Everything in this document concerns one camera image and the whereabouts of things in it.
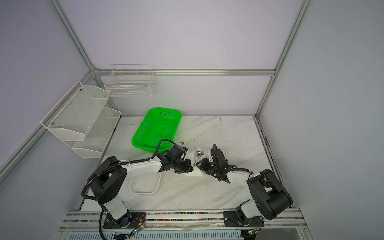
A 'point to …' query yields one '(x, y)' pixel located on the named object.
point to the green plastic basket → (158, 124)
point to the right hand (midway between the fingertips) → (196, 165)
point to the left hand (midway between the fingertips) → (193, 170)
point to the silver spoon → (198, 154)
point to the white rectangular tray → (146, 184)
